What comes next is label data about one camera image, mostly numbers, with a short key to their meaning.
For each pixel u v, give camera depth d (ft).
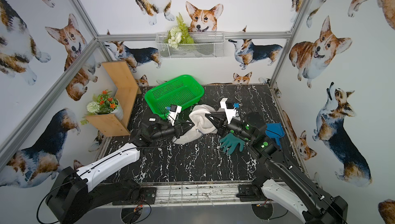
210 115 1.98
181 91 3.85
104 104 2.73
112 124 2.76
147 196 2.41
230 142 2.95
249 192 2.42
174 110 2.20
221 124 1.92
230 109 1.76
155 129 1.97
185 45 2.74
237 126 1.84
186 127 2.39
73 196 1.30
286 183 1.55
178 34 2.56
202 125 2.38
